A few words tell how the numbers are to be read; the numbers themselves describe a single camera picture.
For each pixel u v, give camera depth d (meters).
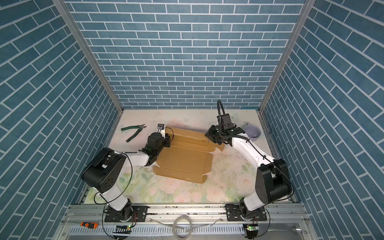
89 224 0.69
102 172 0.47
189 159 0.93
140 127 1.08
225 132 0.66
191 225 0.68
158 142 0.74
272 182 0.43
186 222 0.73
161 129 0.82
